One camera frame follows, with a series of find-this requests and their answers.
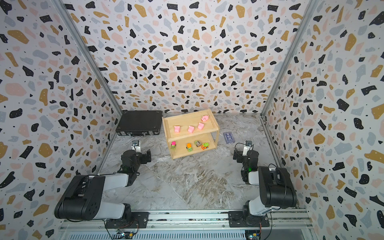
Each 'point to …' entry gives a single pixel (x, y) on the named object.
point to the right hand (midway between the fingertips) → (245, 148)
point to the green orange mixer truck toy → (189, 147)
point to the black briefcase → (139, 123)
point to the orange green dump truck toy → (205, 145)
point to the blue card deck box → (229, 137)
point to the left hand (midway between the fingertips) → (142, 149)
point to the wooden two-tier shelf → (190, 133)
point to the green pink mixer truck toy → (173, 145)
